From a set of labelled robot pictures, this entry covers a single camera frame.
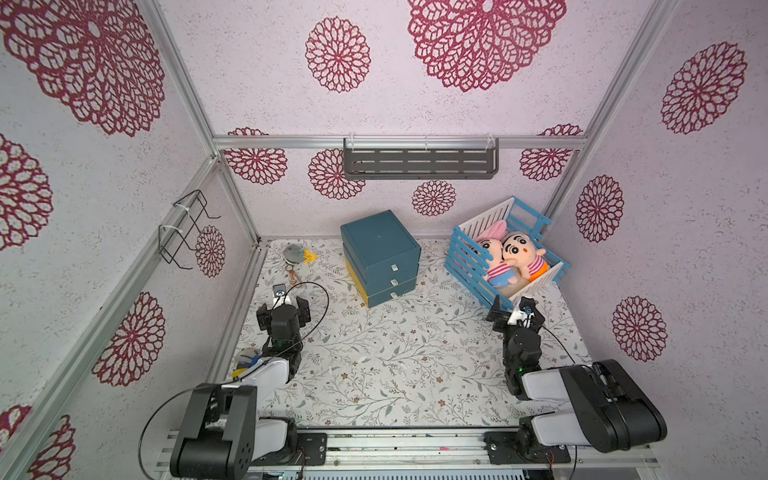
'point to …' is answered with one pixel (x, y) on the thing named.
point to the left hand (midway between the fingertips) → (282, 302)
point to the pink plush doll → (500, 273)
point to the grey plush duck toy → (298, 254)
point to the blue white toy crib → (467, 261)
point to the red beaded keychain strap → (293, 278)
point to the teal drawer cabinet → (382, 257)
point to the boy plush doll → (519, 251)
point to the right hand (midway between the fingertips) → (517, 303)
